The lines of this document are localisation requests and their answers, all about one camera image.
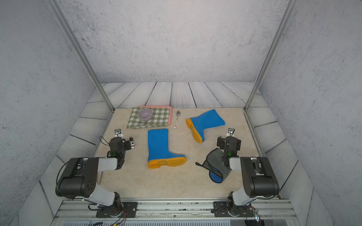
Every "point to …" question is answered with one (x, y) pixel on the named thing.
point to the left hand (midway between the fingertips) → (125, 137)
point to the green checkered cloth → (160, 117)
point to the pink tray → (170, 115)
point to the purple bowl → (145, 114)
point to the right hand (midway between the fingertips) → (230, 136)
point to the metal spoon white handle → (177, 114)
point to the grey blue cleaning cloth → (218, 171)
